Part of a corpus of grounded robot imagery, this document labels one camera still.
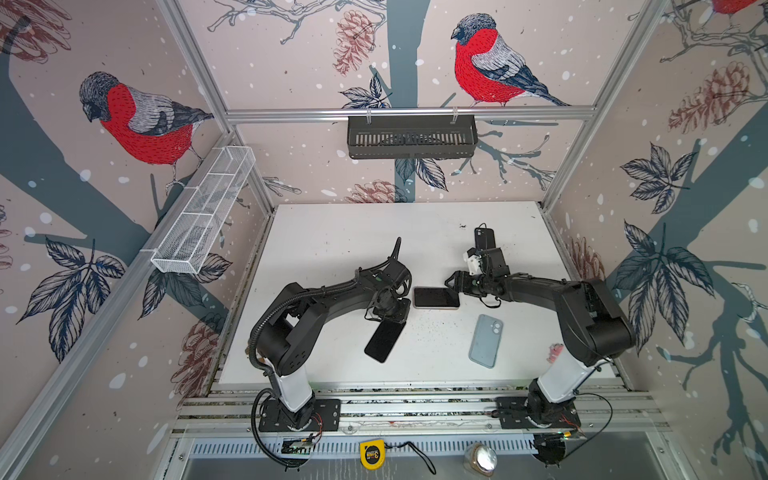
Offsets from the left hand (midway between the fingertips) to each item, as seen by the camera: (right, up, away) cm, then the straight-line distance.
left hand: (405, 318), depth 88 cm
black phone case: (+31, +24, +24) cm, 46 cm away
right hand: (+16, +7, +8) cm, 19 cm away
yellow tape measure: (-9, -25, -21) cm, 34 cm away
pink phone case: (+11, +4, +7) cm, 14 cm away
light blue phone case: (+24, -7, 0) cm, 25 cm away
